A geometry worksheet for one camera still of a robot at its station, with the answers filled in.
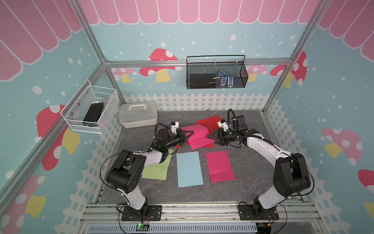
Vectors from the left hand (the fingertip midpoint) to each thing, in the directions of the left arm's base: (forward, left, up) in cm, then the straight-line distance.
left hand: (194, 134), depth 84 cm
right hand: (-2, -8, -1) cm, 9 cm away
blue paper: (-14, +3, -18) cm, 23 cm away
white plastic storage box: (+22, +41, -8) cm, 47 cm away
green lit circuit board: (-43, +26, -21) cm, 55 cm away
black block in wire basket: (0, +50, +17) cm, 53 cm away
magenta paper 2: (-2, -3, 0) cm, 4 cm away
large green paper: (-15, +22, -18) cm, 32 cm away
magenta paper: (-11, -16, -20) cm, 28 cm away
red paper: (-5, -10, -4) cm, 12 cm away
